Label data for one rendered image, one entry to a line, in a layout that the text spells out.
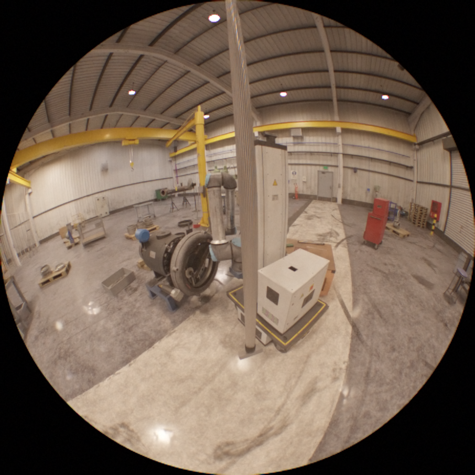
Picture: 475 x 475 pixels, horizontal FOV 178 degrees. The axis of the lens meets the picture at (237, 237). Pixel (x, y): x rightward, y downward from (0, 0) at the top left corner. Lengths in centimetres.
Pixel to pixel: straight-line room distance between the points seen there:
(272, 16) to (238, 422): 944
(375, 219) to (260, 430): 425
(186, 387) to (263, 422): 72
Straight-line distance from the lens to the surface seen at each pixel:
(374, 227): 428
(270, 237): 128
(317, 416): 160
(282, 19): 814
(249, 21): 813
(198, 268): 167
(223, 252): 125
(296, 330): 144
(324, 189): 1158
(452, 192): 993
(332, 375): 171
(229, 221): 146
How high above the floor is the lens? 150
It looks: 22 degrees down
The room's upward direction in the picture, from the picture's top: 3 degrees counter-clockwise
